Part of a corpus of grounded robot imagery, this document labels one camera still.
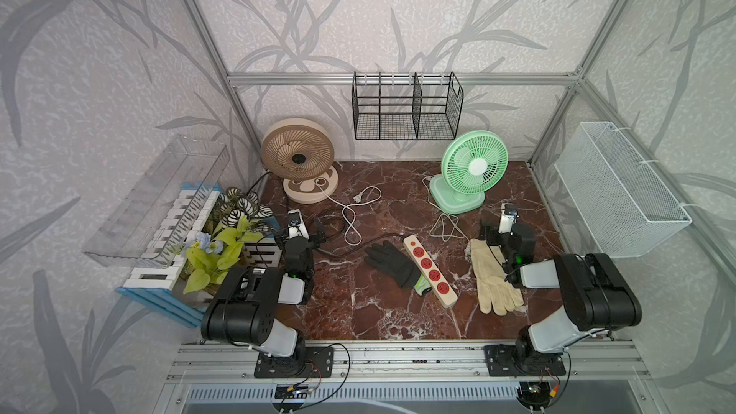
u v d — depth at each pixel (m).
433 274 0.86
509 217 0.81
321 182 1.11
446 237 0.97
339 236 0.98
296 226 0.75
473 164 0.88
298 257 0.68
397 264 0.91
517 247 0.71
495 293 0.85
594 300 0.45
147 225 0.65
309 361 0.73
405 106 1.05
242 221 0.72
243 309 0.46
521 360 0.67
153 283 0.61
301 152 0.93
